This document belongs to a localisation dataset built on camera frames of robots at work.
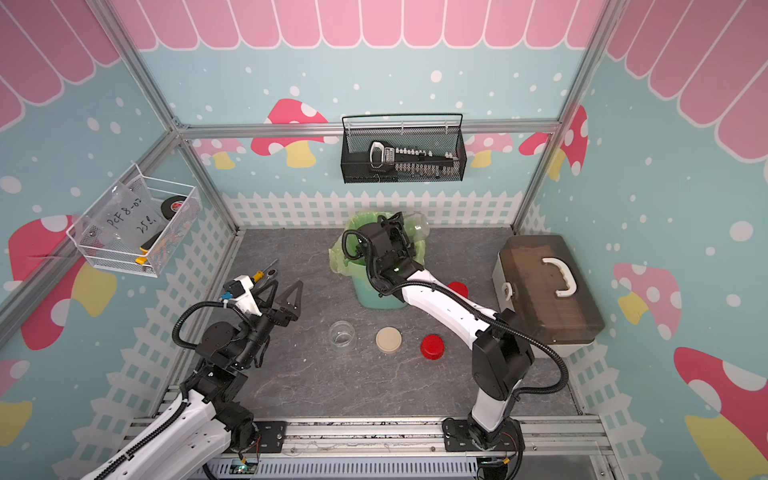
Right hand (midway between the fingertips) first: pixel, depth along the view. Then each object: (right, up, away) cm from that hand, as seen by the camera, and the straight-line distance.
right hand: (410, 221), depth 78 cm
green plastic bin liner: (-16, -9, -8) cm, 20 cm away
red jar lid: (+7, -36, +11) cm, 39 cm away
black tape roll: (-64, +4, +2) cm, 64 cm away
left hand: (-29, -17, -6) cm, 34 cm away
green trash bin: (-13, -21, +14) cm, 28 cm away
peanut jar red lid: (+1, -2, -5) cm, 6 cm away
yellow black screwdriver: (-53, -16, +27) cm, 62 cm away
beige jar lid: (-6, -34, +12) cm, 37 cm away
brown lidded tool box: (+39, -18, +10) cm, 44 cm away
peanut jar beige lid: (-20, -34, +14) cm, 42 cm away
